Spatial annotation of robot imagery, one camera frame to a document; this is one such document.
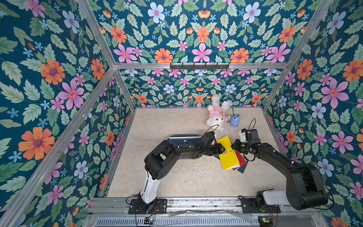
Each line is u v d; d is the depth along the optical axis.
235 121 1.03
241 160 0.90
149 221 0.72
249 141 0.70
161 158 0.55
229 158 0.89
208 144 0.75
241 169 0.86
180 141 0.92
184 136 0.93
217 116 1.01
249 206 0.73
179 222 0.70
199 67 0.93
